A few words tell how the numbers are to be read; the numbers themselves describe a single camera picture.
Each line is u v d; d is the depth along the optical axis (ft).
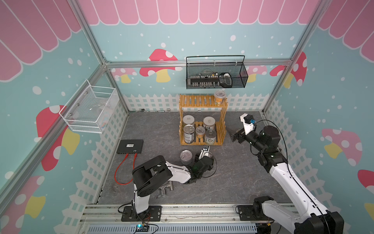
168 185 2.69
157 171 1.75
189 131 3.01
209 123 3.22
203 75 3.04
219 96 2.69
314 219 1.28
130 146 3.19
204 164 2.24
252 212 2.39
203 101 2.86
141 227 2.38
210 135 3.09
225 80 2.94
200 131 3.21
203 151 2.54
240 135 2.12
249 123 1.97
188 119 3.27
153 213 2.44
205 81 2.94
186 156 2.93
